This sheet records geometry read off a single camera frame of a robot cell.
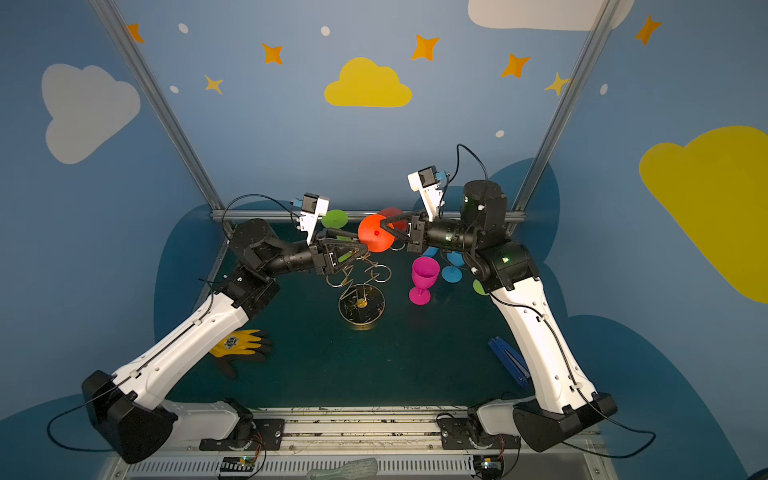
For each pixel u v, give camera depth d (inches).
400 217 21.4
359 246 23.1
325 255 20.5
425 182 19.6
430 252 39.5
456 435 29.0
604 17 27.6
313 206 20.6
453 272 42.4
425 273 35.0
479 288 40.8
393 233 22.1
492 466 28.9
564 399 14.9
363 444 29.0
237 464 28.8
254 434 28.5
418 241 19.7
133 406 14.9
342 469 27.5
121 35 28.4
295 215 20.9
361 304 38.3
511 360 33.8
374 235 23.0
